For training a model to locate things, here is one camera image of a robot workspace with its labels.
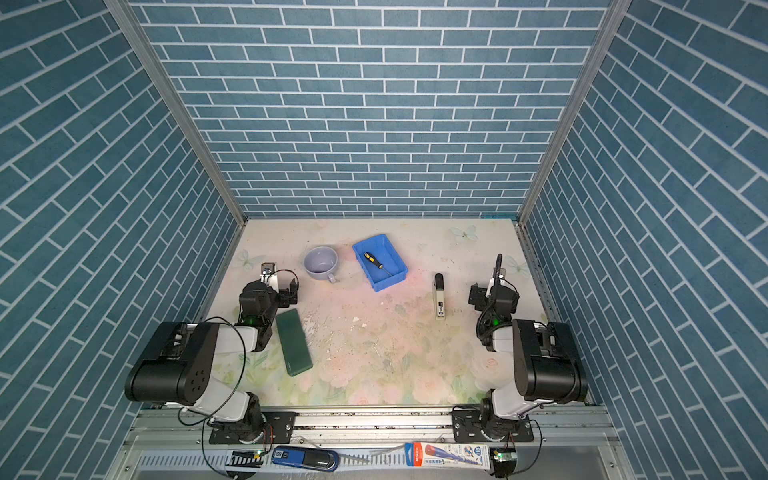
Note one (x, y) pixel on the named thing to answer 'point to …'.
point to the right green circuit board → (505, 456)
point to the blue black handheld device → (305, 458)
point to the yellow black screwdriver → (375, 261)
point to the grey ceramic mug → (320, 262)
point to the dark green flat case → (296, 352)
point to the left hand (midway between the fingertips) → (279, 278)
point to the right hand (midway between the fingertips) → (492, 283)
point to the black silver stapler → (440, 296)
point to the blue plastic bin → (382, 249)
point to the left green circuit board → (249, 459)
